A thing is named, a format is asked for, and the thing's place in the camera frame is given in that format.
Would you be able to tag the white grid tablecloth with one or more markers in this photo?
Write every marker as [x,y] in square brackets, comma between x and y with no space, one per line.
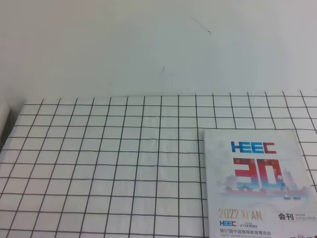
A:
[129,167]

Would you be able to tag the HEEC catalogue book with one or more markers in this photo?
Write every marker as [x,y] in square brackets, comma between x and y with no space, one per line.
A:
[257,185]

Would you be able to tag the white object at left edge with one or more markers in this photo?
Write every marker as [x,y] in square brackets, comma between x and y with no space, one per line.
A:
[4,112]

